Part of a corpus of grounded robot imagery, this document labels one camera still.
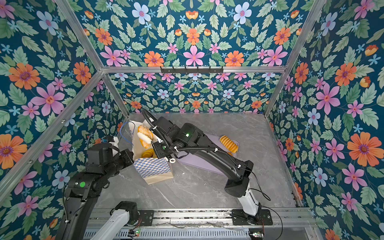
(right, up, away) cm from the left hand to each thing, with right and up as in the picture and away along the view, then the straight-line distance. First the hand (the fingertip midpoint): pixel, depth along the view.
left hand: (135, 149), depth 66 cm
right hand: (+11, 0, -2) cm, 11 cm away
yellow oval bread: (-3, -6, +24) cm, 25 cm away
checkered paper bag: (+5, -11, +7) cm, 14 cm away
